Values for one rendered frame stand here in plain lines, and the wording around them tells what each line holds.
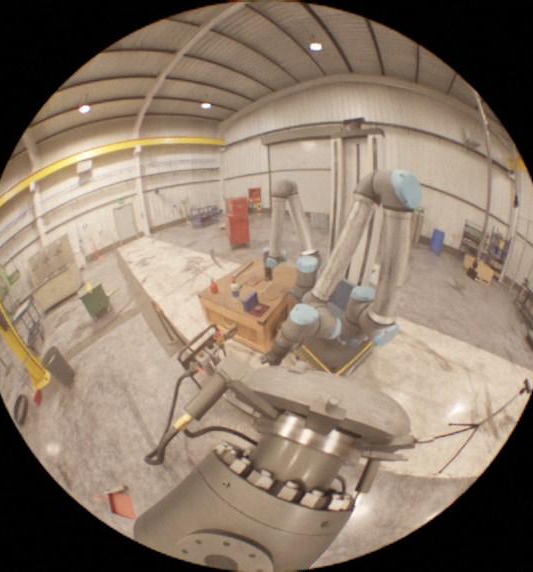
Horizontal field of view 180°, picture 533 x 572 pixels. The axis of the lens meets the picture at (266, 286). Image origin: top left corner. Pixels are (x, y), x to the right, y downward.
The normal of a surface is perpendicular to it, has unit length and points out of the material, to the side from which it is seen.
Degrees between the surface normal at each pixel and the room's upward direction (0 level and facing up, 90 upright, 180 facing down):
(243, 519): 9
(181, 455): 0
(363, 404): 8
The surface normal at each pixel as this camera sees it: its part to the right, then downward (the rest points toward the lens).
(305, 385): -0.28, -0.89
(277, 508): -0.06, -0.85
